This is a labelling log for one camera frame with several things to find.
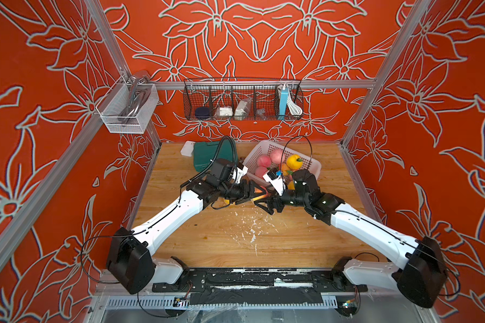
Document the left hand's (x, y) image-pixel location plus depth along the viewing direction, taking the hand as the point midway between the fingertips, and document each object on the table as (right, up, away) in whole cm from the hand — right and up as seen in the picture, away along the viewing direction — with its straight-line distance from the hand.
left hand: (260, 194), depth 72 cm
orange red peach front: (+15, +8, +27) cm, 32 cm away
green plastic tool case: (-29, +17, +43) cm, 55 cm away
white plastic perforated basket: (+3, +19, +34) cm, 40 cm away
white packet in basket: (-14, +34, +14) cm, 39 cm away
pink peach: (+11, +15, +27) cm, 33 cm away
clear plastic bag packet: (-6, +37, +20) cm, 43 cm away
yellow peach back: (+20, +12, +26) cm, 35 cm away
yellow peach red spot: (-12, -2, -4) cm, 13 cm away
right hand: (-1, -1, 0) cm, 2 cm away
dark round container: (-26, +36, +25) cm, 52 cm away
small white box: (-38, +19, +43) cm, 60 cm away
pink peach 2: (+5, +13, +31) cm, 34 cm away
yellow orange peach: (-1, +2, -2) cm, 3 cm away
